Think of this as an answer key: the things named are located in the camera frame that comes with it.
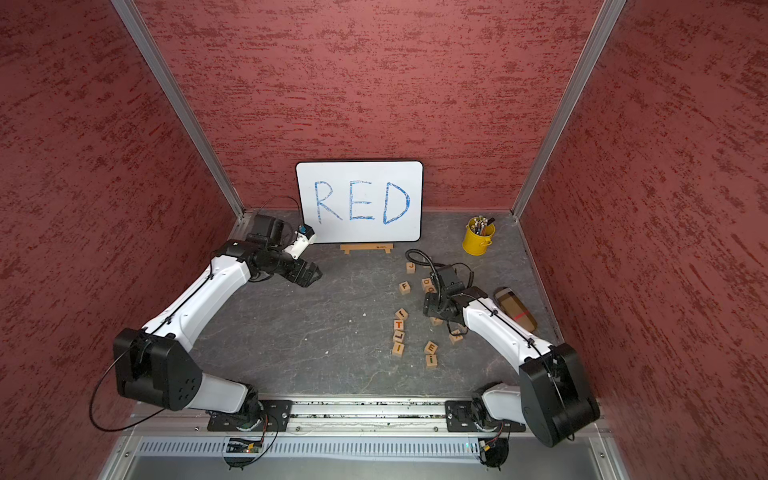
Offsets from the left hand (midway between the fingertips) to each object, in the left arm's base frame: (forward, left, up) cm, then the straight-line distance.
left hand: (305, 272), depth 83 cm
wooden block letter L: (-13, -27, -13) cm, 33 cm away
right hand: (-7, -38, -11) cm, 41 cm away
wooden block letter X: (-13, -43, -13) cm, 47 cm away
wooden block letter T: (-10, -27, -13) cm, 32 cm away
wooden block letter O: (+5, -36, -14) cm, 39 cm away
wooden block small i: (-20, -36, -14) cm, 43 cm away
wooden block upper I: (-6, -28, -13) cm, 32 cm away
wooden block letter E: (-16, -36, -13) cm, 42 cm away
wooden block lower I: (-17, -27, -14) cm, 34 cm away
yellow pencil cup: (+19, -54, -5) cm, 58 cm away
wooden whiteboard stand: (+19, -17, -12) cm, 28 cm away
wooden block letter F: (+3, -29, -14) cm, 32 cm away
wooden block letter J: (+11, -32, -13) cm, 36 cm away
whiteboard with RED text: (+26, -15, +3) cm, 30 cm away
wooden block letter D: (+3, -37, -14) cm, 40 cm away
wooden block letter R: (-8, -38, -15) cm, 42 cm away
